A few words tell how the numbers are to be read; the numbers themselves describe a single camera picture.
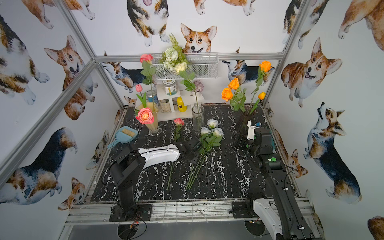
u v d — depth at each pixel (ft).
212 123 3.46
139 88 2.87
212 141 3.22
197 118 3.13
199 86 3.21
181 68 2.62
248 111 3.09
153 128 3.23
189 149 2.35
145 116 2.22
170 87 3.03
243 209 2.44
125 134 3.40
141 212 2.41
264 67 2.81
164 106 3.72
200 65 3.03
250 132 2.18
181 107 3.69
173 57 2.56
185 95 3.48
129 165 1.58
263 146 1.78
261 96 2.79
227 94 2.55
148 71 2.81
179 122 3.49
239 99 2.96
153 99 3.06
